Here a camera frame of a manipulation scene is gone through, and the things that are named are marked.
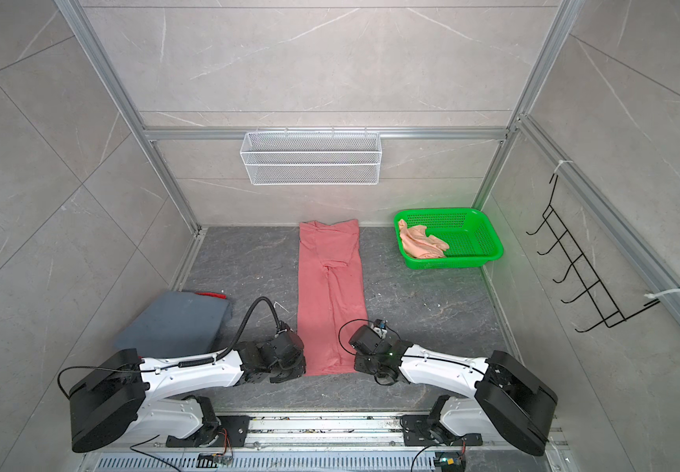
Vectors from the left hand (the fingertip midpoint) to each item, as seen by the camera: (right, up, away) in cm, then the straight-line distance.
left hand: (310, 361), depth 83 cm
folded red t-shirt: (-35, +17, +16) cm, 42 cm away
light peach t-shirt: (+36, +34, +20) cm, 54 cm away
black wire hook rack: (+65, +19, -25) cm, 72 cm away
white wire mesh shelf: (-1, +65, +17) cm, 67 cm away
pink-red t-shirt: (+5, +17, +15) cm, 23 cm away
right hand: (+14, 0, +3) cm, 15 cm away
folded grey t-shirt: (-38, +10, +4) cm, 40 cm away
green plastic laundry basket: (+62, +38, +34) cm, 80 cm away
